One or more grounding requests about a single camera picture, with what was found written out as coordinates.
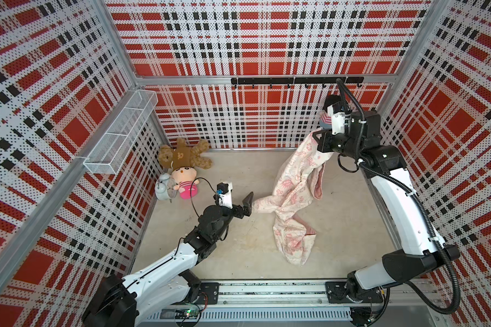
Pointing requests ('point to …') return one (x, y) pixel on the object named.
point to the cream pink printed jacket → (299, 181)
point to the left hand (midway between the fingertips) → (245, 190)
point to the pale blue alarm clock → (164, 187)
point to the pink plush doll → (187, 183)
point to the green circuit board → (187, 314)
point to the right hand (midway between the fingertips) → (317, 134)
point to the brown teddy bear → (183, 156)
